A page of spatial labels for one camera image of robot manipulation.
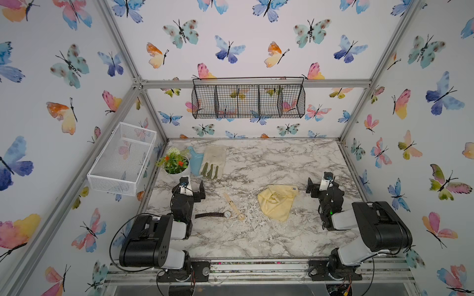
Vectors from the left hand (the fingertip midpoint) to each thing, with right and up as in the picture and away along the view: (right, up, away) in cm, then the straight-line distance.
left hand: (193, 180), depth 89 cm
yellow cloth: (+40, -11, +2) cm, 42 cm away
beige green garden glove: (+7, +11, +21) cm, 25 cm away
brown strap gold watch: (+16, -16, -1) cm, 23 cm away
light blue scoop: (-4, +9, +22) cm, 24 cm away
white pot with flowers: (-8, +8, -1) cm, 11 cm away
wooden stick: (+23, -17, 0) cm, 29 cm away
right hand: (+63, +1, +2) cm, 63 cm away
